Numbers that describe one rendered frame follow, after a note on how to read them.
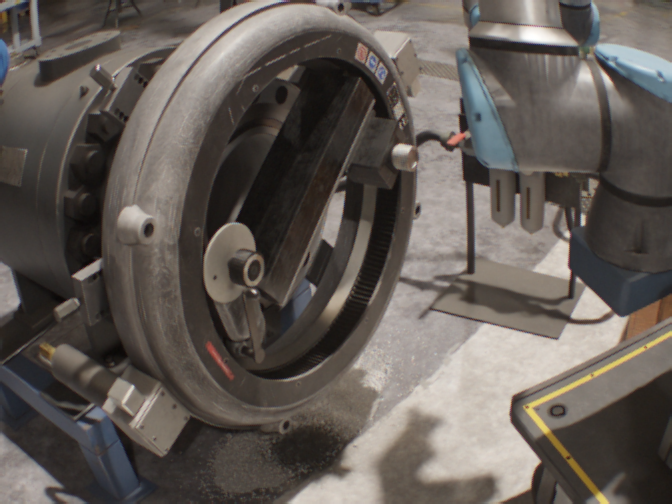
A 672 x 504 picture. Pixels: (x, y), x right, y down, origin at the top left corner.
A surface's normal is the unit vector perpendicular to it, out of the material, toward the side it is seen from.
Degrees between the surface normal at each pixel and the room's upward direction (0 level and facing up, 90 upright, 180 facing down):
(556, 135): 96
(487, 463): 0
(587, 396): 0
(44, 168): 61
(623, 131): 84
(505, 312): 0
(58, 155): 55
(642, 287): 90
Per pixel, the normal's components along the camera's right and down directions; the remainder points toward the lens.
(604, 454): -0.09, -0.88
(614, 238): -0.76, 0.04
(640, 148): -0.11, 0.65
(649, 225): -0.31, 0.15
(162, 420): 0.83, 0.20
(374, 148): -0.42, -0.42
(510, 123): -0.11, 0.40
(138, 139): -0.48, -0.22
